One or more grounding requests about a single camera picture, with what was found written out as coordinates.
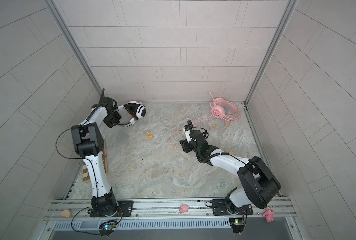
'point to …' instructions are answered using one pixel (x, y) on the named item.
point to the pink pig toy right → (269, 214)
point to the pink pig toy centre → (184, 208)
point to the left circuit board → (108, 225)
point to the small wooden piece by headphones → (226, 123)
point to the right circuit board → (237, 224)
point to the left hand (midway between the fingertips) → (123, 117)
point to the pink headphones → (227, 110)
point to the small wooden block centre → (149, 135)
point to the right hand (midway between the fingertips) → (183, 140)
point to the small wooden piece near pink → (215, 126)
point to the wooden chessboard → (85, 173)
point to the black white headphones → (135, 109)
